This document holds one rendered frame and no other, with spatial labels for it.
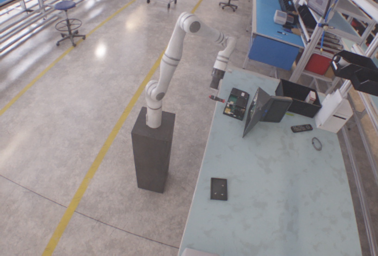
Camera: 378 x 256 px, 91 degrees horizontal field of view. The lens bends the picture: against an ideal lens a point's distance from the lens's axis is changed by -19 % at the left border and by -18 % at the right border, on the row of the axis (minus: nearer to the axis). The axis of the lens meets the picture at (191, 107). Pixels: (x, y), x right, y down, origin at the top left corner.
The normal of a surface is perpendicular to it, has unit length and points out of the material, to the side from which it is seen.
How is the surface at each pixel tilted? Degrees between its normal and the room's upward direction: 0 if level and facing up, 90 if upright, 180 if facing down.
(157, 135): 0
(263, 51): 90
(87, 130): 0
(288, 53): 90
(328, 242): 0
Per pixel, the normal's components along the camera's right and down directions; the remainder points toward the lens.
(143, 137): -0.16, 0.69
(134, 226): 0.14, -0.69
